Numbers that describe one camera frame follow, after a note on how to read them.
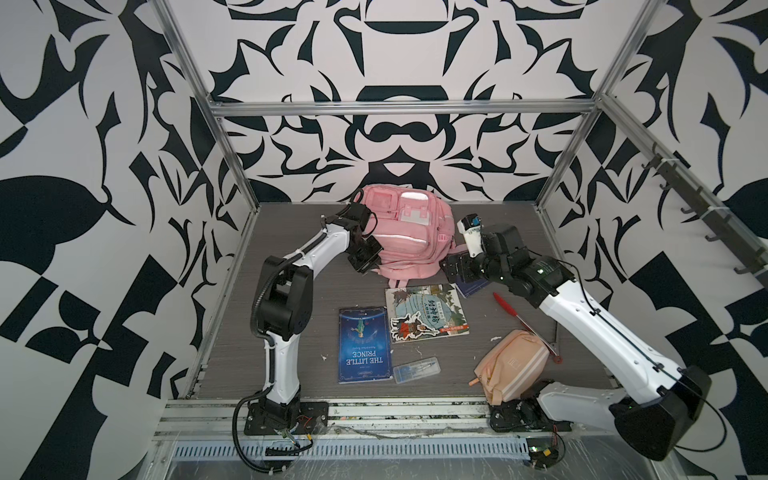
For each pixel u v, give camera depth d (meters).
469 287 0.96
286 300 0.52
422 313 0.91
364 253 0.83
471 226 0.65
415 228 1.02
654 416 0.37
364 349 0.85
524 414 0.67
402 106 0.91
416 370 0.81
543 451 0.71
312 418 0.73
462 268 0.66
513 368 0.81
